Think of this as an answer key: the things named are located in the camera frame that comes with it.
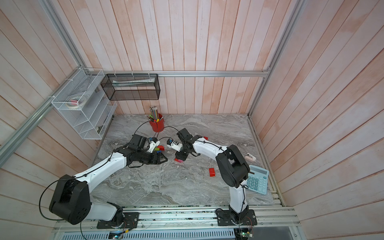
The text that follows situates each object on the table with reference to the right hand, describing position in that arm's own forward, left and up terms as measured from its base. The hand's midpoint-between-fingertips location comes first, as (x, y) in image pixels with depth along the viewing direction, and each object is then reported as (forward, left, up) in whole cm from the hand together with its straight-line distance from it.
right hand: (178, 153), depth 94 cm
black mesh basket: (+43, +36, +21) cm, 60 cm away
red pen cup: (+23, +17, -1) cm, 29 cm away
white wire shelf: (+6, +45, +27) cm, 53 cm away
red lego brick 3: (-10, -21, -4) cm, 24 cm away
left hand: (-9, +8, +7) cm, 14 cm away
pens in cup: (+25, +19, +9) cm, 33 cm away
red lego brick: (+5, +12, -1) cm, 13 cm away
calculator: (-16, -47, -3) cm, 50 cm away
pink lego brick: (-8, -2, +7) cm, 11 cm away
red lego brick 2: (-3, +2, -2) cm, 4 cm away
